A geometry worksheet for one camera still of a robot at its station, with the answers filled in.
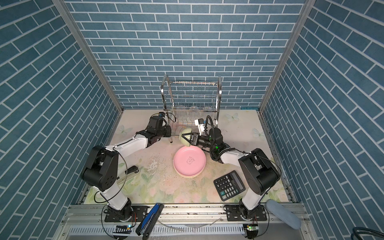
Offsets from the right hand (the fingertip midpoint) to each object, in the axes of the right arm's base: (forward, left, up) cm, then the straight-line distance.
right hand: (181, 135), depth 79 cm
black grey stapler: (-14, +27, -16) cm, 34 cm away
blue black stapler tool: (-40, +12, -20) cm, 46 cm away
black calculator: (-18, -27, -20) cm, 38 cm away
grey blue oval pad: (-30, -55, -19) cm, 65 cm away
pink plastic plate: (-5, -4, -19) cm, 20 cm away
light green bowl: (+3, -2, +1) cm, 3 cm away
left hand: (+12, +10, -9) cm, 18 cm away
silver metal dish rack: (+44, +6, -15) cm, 47 cm away
